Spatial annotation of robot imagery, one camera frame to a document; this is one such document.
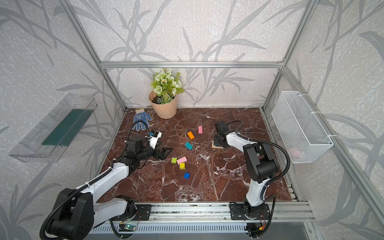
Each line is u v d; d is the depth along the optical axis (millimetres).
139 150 675
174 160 912
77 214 399
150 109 1177
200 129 1068
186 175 847
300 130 632
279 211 752
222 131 770
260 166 487
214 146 908
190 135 1040
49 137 641
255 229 773
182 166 877
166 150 757
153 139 749
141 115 1158
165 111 1060
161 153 753
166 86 978
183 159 918
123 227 715
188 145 971
